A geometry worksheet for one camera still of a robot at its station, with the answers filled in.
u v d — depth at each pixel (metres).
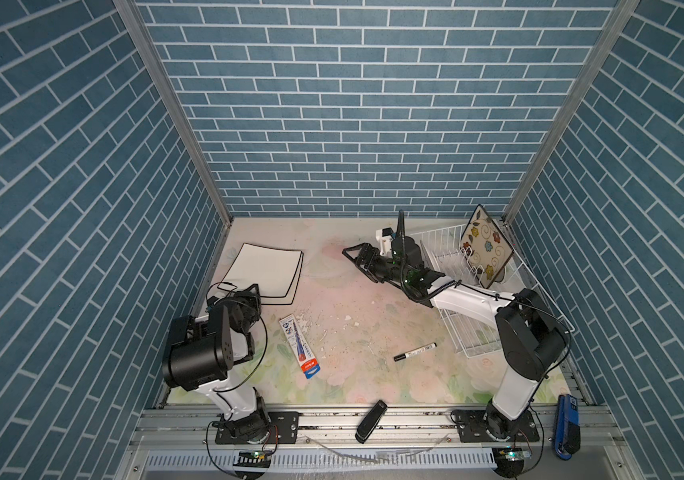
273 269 0.97
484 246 0.96
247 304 0.80
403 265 0.67
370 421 0.76
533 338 0.48
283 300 0.90
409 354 0.86
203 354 0.47
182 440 0.77
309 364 0.83
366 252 0.76
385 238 0.82
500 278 0.93
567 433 0.70
